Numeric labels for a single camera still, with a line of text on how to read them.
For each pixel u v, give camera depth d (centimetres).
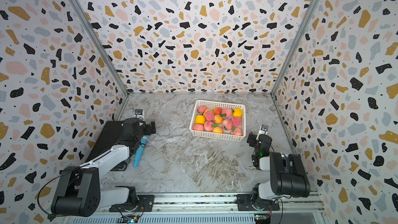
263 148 71
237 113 103
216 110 106
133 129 68
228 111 103
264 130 81
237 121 98
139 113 78
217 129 95
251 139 86
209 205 74
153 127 83
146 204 73
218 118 100
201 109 106
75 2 75
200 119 100
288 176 45
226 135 92
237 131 93
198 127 95
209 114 96
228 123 98
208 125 97
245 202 73
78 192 41
